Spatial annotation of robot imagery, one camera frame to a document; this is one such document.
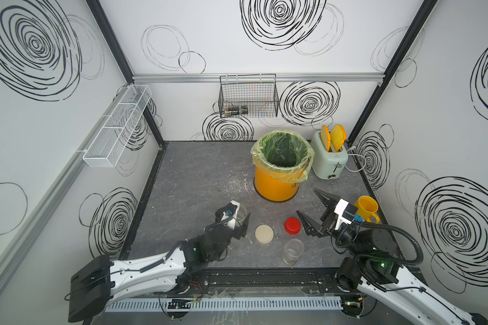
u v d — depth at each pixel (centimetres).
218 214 70
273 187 94
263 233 85
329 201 61
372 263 51
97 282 42
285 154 96
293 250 82
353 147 119
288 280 75
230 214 63
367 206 87
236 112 87
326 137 94
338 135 96
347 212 48
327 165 96
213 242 54
